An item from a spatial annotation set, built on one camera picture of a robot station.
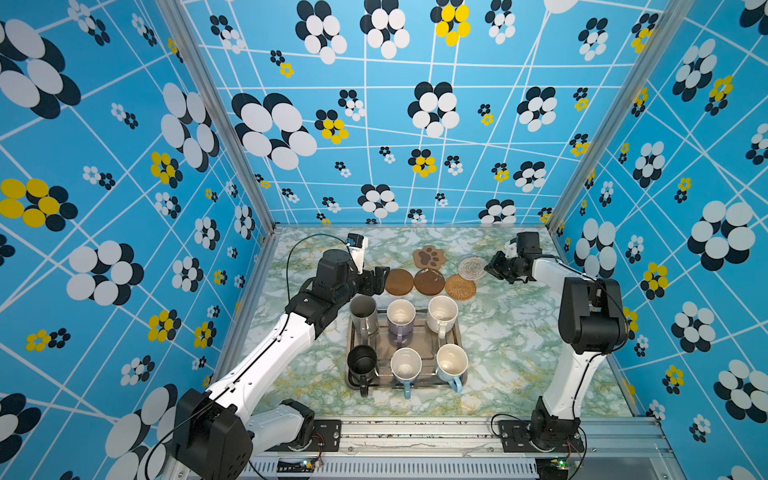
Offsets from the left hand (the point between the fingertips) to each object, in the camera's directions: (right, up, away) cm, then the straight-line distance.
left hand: (378, 265), depth 78 cm
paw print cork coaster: (+17, +1, +31) cm, 36 cm away
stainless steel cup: (-6, -15, +15) cm, 22 cm away
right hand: (+37, -1, +25) cm, 44 cm away
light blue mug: (+8, -29, +7) cm, 30 cm away
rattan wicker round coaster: (+27, -9, +24) cm, 37 cm away
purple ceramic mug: (+6, -16, +15) cm, 23 cm away
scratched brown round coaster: (+16, -7, +25) cm, 30 cm away
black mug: (-5, -27, +6) cm, 29 cm away
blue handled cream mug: (+20, -29, +7) cm, 36 cm away
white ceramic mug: (+20, -16, +16) cm, 30 cm away
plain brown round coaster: (+6, -7, +25) cm, 26 cm away
